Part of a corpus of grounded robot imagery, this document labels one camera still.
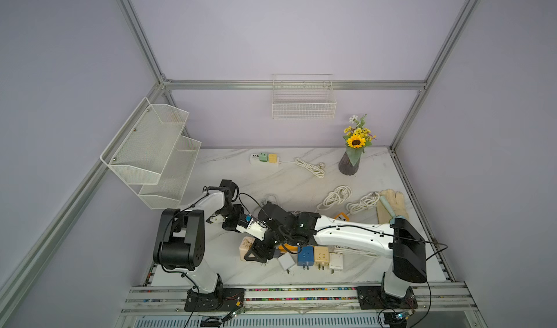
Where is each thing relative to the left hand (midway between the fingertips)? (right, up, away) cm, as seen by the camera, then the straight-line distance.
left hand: (243, 222), depth 92 cm
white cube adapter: (+37, -12, -11) cm, 41 cm away
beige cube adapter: (+31, -9, -14) cm, 35 cm away
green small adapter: (+7, +29, +16) cm, 34 cm away
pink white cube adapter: (+6, 0, -23) cm, 24 cm away
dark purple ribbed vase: (+49, +24, +15) cm, 56 cm away
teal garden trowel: (+65, +5, +4) cm, 65 cm away
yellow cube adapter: (+12, +28, +17) cm, 35 cm away
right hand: (+7, -4, -20) cm, 21 cm away
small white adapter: (+18, -11, -12) cm, 25 cm away
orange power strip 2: (+19, -1, -26) cm, 33 cm away
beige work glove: (+70, +8, +7) cm, 70 cm away
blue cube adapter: (+26, -9, -13) cm, 30 cm away
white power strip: (+2, +28, +22) cm, 36 cm away
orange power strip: (+43, +3, +1) cm, 44 cm away
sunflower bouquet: (+49, +36, -1) cm, 61 cm away
